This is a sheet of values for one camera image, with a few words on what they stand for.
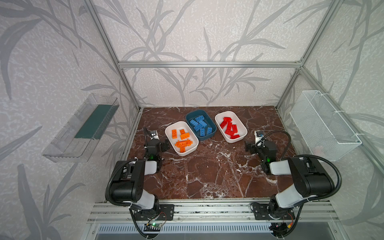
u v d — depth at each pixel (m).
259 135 0.81
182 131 1.04
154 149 0.71
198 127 1.07
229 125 1.08
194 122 1.08
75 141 0.64
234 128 1.06
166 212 0.74
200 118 1.12
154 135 0.81
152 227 0.72
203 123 1.08
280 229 0.72
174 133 1.04
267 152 0.72
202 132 1.03
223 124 1.08
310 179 0.46
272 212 0.67
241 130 1.05
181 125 1.07
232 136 1.03
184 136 1.02
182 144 0.96
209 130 1.05
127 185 0.44
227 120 1.09
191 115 1.12
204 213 0.75
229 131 1.05
